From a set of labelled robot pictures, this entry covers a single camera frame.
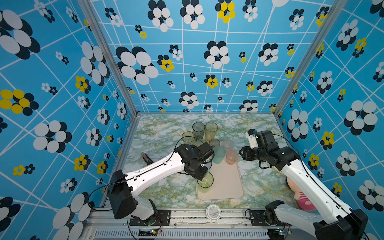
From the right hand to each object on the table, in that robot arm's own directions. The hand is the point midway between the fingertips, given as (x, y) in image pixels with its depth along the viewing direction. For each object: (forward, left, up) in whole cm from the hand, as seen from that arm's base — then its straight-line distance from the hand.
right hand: (244, 151), depth 78 cm
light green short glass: (+13, +24, -12) cm, 30 cm away
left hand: (-12, +22, -3) cm, 25 cm away
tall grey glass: (+18, +24, -4) cm, 31 cm away
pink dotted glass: (+5, +3, -16) cm, 17 cm away
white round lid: (-27, +17, -12) cm, 34 cm away
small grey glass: (+15, +14, -14) cm, 25 cm away
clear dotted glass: (+14, +4, -15) cm, 21 cm away
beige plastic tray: (-10, +8, -17) cm, 21 cm away
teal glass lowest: (+7, +11, -14) cm, 19 cm away
